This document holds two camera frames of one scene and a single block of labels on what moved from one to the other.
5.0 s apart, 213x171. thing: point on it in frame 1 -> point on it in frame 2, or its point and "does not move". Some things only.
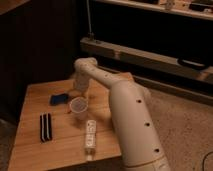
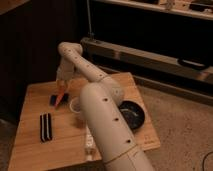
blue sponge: (58, 99) does not move
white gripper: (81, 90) -> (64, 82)
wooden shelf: (195, 8) does not move
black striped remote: (46, 128) does not move
